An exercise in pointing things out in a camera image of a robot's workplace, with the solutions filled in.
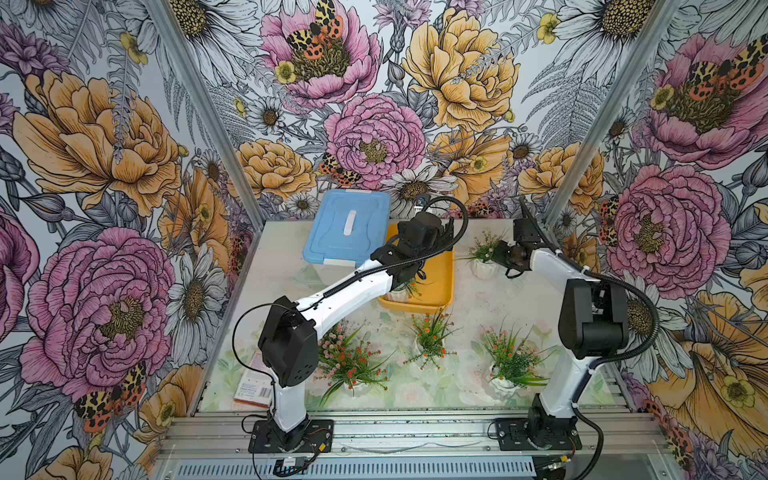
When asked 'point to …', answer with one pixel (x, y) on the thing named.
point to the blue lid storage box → (348, 227)
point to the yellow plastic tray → (432, 292)
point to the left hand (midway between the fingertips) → (430, 231)
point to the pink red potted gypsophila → (346, 360)
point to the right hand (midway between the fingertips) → (497, 259)
